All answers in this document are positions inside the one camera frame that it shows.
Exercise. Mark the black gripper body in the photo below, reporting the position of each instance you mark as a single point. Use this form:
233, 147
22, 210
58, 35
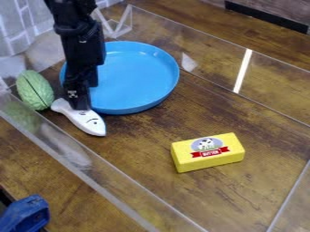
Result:
81, 36

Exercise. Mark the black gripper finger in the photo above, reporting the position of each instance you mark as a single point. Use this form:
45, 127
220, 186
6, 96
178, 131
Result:
78, 94

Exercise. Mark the white toy fish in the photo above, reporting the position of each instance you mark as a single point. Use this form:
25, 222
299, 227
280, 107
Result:
86, 120

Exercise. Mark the blue round tray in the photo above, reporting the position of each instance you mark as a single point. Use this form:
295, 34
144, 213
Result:
136, 79

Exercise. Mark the green textured toy vegetable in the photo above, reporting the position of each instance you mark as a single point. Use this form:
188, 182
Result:
35, 90

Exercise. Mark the white checkered cloth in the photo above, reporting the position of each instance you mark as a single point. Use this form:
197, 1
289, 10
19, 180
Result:
25, 19

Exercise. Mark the yellow toy butter block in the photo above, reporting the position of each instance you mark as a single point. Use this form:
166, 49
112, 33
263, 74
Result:
206, 152

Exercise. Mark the clear acrylic enclosure wall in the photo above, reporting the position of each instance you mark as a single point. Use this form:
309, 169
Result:
245, 84

